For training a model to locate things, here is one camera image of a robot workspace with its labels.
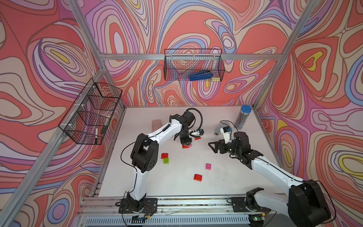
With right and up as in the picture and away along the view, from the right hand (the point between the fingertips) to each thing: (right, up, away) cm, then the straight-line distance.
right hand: (215, 146), depth 85 cm
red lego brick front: (-11, -18, -2) cm, 21 cm away
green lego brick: (-30, -10, +3) cm, 32 cm away
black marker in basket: (-65, +8, -12) cm, 67 cm away
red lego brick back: (-9, +2, +17) cm, 19 cm away
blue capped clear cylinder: (+21, +18, +10) cm, 30 cm away
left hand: (-16, +2, +6) cm, 17 cm away
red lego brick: (-32, -8, +6) cm, 33 cm away
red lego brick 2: (-19, -2, +9) cm, 21 cm away
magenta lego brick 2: (-4, -13, +1) cm, 14 cm away
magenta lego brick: (-15, -2, +9) cm, 17 cm away
